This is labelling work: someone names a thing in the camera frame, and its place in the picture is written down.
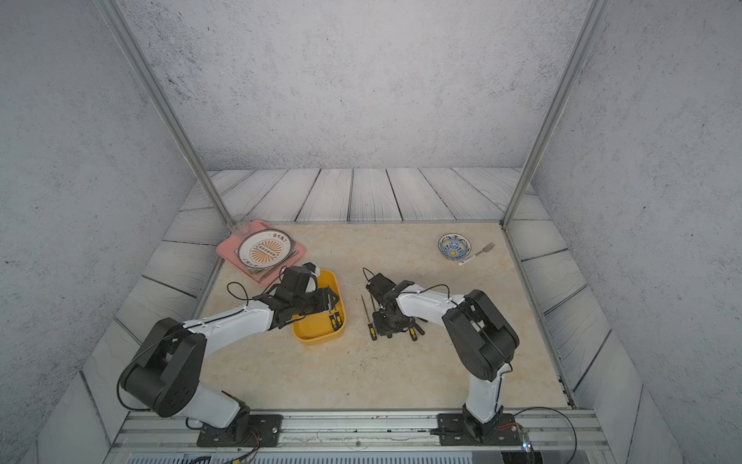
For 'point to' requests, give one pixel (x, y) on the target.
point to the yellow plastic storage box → (317, 327)
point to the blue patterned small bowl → (455, 246)
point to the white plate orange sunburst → (265, 248)
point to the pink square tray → (229, 249)
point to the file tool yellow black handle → (336, 320)
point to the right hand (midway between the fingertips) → (387, 329)
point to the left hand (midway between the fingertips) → (337, 299)
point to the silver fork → (486, 248)
